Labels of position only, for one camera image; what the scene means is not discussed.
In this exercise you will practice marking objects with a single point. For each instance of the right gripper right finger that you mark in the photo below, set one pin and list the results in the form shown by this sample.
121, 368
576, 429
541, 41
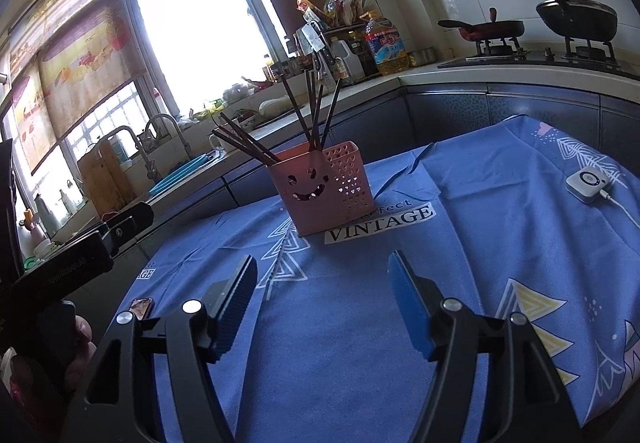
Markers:
493, 377

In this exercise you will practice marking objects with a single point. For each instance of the yellow cooking oil bottle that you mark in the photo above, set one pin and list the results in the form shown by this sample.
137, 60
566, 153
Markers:
385, 43

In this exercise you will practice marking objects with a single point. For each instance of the wooden cutting board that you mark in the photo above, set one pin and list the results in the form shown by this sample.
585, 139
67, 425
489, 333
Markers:
104, 182

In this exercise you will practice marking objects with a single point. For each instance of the dark brown chopstick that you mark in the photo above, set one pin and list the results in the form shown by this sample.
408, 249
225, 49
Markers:
245, 148
298, 113
330, 114
248, 139
315, 99
243, 141

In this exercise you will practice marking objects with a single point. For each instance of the person's hand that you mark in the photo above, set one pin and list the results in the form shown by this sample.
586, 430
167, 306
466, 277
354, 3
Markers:
43, 380

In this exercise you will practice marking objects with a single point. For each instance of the white jug bottle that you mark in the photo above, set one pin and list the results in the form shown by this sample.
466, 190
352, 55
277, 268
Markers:
341, 50

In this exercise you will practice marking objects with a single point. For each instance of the pink perforated utensil holder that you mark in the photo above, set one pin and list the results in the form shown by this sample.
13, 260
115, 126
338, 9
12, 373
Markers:
322, 189

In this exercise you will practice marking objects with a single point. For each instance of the dark condiment rack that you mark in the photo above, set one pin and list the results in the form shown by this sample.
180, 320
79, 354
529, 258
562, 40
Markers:
349, 44

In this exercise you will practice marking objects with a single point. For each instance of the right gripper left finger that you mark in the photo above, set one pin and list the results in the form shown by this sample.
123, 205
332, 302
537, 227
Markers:
117, 399

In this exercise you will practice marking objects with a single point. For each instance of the small white square device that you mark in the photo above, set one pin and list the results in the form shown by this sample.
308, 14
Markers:
586, 184

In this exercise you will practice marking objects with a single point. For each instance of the snack packets on rack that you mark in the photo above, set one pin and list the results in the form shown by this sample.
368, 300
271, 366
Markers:
336, 13

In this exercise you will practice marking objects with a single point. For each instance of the black wok with lid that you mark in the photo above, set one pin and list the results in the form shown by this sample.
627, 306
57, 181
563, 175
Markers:
579, 19

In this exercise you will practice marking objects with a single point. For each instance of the white plastic bag bundle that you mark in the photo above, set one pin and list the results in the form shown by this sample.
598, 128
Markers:
273, 108

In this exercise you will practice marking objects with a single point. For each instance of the black gas stove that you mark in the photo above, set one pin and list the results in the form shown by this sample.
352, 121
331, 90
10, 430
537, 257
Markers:
585, 55

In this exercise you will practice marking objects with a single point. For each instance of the printed roller blind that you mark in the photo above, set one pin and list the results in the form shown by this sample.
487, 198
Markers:
66, 57

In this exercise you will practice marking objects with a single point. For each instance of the white floral mug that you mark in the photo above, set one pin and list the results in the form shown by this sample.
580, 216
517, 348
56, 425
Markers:
220, 144

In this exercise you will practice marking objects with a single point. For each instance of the red frying pan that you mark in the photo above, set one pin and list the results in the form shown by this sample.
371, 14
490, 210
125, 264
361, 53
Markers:
491, 30

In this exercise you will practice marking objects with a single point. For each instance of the blue patterned tablecloth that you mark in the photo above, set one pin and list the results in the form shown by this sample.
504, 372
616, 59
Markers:
322, 354

